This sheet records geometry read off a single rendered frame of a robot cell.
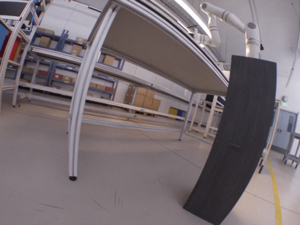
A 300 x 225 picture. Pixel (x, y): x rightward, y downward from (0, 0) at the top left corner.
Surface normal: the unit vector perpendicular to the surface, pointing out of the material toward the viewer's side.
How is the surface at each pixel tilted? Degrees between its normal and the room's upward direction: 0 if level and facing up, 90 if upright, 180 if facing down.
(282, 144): 90
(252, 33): 90
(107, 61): 90
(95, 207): 0
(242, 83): 90
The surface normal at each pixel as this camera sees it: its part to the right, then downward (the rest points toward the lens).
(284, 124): -0.77, -0.16
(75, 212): 0.26, -0.96
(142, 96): 0.59, 0.22
